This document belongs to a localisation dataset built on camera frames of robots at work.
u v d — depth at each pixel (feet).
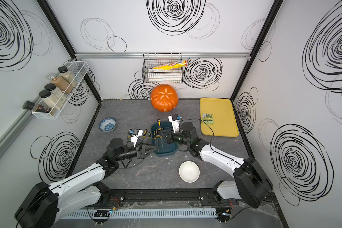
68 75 2.47
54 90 2.22
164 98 3.42
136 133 2.28
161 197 2.47
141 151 2.15
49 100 2.14
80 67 3.11
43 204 1.31
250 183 1.36
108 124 3.35
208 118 3.51
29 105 1.95
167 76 2.84
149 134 3.17
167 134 2.23
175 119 2.31
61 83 2.40
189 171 2.70
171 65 2.87
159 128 2.49
